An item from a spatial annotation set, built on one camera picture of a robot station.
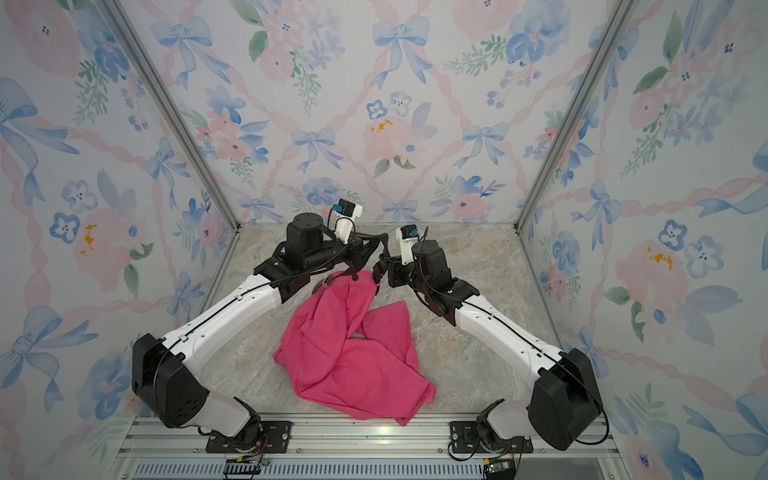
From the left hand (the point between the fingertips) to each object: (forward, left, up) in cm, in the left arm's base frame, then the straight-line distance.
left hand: (379, 235), depth 71 cm
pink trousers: (-23, +2, -32) cm, 39 cm away
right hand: (+1, -3, -10) cm, 10 cm away
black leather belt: (+1, 0, -1) cm, 2 cm away
